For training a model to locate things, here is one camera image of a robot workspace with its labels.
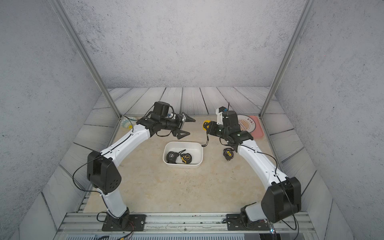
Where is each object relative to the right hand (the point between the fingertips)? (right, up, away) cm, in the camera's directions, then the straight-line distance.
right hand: (206, 125), depth 79 cm
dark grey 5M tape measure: (-20, -19, +14) cm, 32 cm away
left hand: (-5, 0, -2) cm, 6 cm away
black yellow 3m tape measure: (-11, -20, +15) cm, 27 cm away
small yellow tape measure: (0, +1, +1) cm, 1 cm away
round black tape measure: (+15, -17, +17) cm, 29 cm away
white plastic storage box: (-6, -15, +20) cm, 26 cm away
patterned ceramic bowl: (-57, +2, +36) cm, 67 cm away
